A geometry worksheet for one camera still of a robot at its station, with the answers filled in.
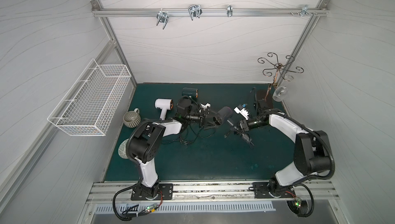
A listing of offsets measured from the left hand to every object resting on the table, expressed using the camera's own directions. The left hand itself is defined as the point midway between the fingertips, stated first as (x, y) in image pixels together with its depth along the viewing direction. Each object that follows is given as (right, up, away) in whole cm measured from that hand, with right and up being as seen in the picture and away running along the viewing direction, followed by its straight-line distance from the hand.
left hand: (217, 122), depth 77 cm
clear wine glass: (+36, +15, +9) cm, 40 cm away
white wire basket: (-59, +8, -8) cm, 60 cm away
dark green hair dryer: (-16, +17, +31) cm, 38 cm away
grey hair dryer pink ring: (+5, +4, +6) cm, 8 cm away
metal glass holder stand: (+37, +29, +9) cm, 48 cm away
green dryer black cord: (-17, -14, +14) cm, 26 cm away
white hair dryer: (-33, +8, +24) cm, 42 cm away
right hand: (+10, -5, +8) cm, 13 cm away
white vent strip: (-15, -39, -7) cm, 42 cm away
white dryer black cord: (-22, -13, +14) cm, 29 cm away
